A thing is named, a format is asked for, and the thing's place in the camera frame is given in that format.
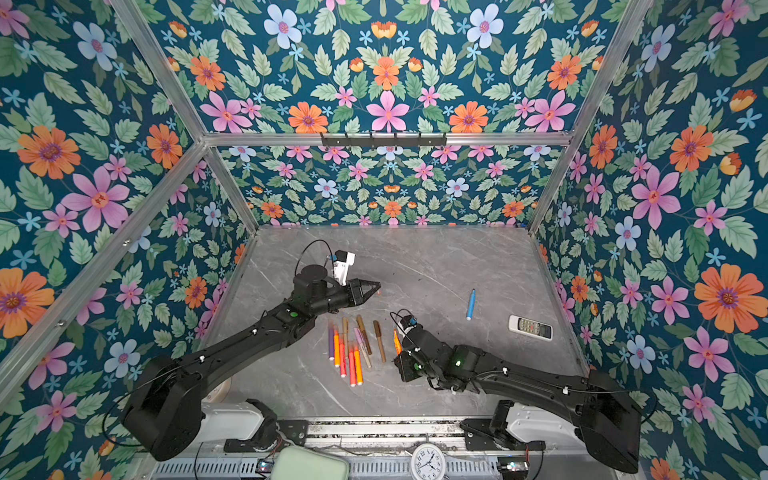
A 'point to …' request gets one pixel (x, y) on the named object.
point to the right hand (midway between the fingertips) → (394, 362)
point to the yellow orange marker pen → (358, 367)
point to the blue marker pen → (471, 306)
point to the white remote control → (530, 327)
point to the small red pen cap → (378, 293)
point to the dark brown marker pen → (378, 333)
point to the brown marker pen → (361, 326)
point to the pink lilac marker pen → (363, 347)
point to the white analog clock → (428, 462)
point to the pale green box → (293, 463)
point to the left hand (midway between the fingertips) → (382, 280)
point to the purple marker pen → (331, 341)
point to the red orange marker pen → (352, 368)
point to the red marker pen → (343, 360)
